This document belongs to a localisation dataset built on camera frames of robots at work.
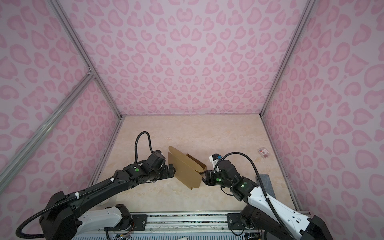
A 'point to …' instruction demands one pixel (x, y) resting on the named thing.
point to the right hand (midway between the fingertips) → (201, 175)
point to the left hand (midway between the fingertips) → (170, 169)
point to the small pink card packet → (264, 152)
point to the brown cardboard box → (185, 168)
